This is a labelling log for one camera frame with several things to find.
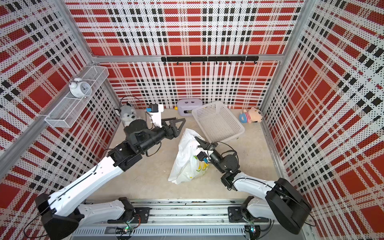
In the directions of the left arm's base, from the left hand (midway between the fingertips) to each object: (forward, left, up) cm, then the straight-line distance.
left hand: (182, 120), depth 63 cm
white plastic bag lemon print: (-12, -1, -22) cm, 25 cm away
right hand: (-1, -7, -10) cm, 12 cm away
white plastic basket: (+29, -22, -38) cm, 53 cm away
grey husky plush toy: (+24, +40, -21) cm, 52 cm away
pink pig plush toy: (+33, -47, -34) cm, 66 cm away
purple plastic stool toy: (+38, +4, -28) cm, 48 cm away
